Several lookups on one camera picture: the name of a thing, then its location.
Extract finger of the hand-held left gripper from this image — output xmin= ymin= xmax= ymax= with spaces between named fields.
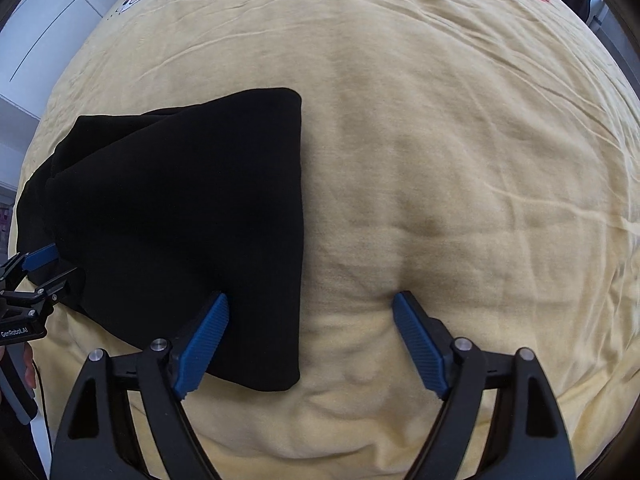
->
xmin=27 ymin=267 xmax=80 ymax=318
xmin=0 ymin=242 xmax=60 ymax=288

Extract black pants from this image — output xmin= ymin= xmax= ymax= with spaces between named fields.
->
xmin=15 ymin=87 xmax=307 ymax=392

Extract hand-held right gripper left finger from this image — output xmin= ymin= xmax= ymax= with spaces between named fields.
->
xmin=49 ymin=292 xmax=230 ymax=480

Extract white wardrobe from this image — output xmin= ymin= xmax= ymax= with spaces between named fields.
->
xmin=0 ymin=0 xmax=153 ymax=118

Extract person's left hand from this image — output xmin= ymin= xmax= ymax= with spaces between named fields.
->
xmin=20 ymin=344 xmax=39 ymax=391

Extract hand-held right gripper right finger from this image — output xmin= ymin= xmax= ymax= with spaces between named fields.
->
xmin=392 ymin=291 xmax=576 ymax=480

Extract yellow printed bed cover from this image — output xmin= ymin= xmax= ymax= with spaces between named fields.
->
xmin=7 ymin=0 xmax=640 ymax=480

